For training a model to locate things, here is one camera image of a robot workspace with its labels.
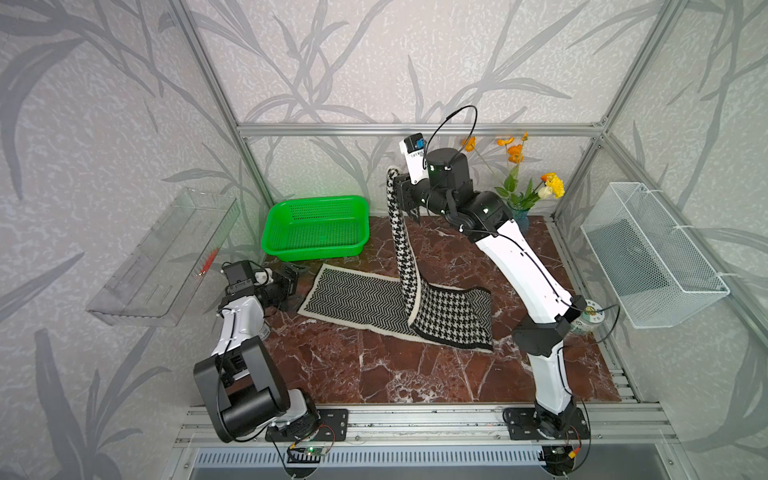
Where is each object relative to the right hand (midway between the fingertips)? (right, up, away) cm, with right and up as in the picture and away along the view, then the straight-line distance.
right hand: (395, 177), depth 68 cm
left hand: (-26, -25, +16) cm, 40 cm away
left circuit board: (-20, -67, +3) cm, 70 cm away
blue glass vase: (+44, -8, +36) cm, 58 cm away
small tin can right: (+57, -38, +18) cm, 71 cm away
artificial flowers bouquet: (+41, +1, +29) cm, 50 cm away
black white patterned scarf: (+19, -38, +23) cm, 48 cm away
